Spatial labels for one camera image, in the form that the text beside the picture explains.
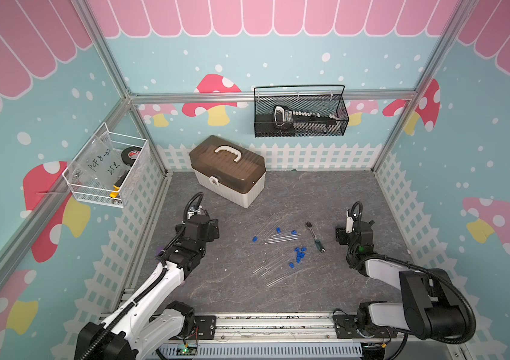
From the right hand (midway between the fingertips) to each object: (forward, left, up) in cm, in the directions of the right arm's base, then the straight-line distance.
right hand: (348, 223), depth 93 cm
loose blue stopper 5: (-4, +39, -5) cm, 40 cm away
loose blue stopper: (-8, +22, -6) cm, 24 cm away
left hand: (-5, +59, +9) cm, 60 cm away
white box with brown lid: (+17, +49, +16) cm, 54 cm away
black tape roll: (+13, +83, +28) cm, 88 cm away
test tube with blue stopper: (+3, +34, -6) cm, 35 cm away
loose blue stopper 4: (-14, +24, -7) cm, 29 cm away
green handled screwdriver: (-5, +13, -6) cm, 15 cm away
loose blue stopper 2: (-8, +19, -6) cm, 21 cm away
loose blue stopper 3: (-11, +21, -6) cm, 24 cm away
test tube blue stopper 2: (-20, +28, -6) cm, 35 cm away
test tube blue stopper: (-5, +28, -6) cm, 29 cm away
